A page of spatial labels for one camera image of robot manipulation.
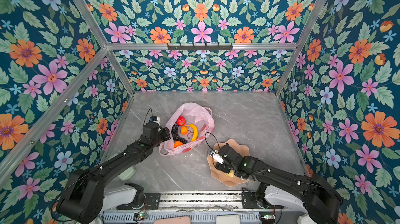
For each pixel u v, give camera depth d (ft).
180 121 3.15
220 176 2.57
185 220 2.23
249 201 2.40
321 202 1.33
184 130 3.10
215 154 2.30
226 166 2.27
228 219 2.22
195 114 3.05
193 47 3.00
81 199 1.33
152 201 2.41
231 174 2.48
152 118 2.59
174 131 3.07
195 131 3.15
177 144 2.89
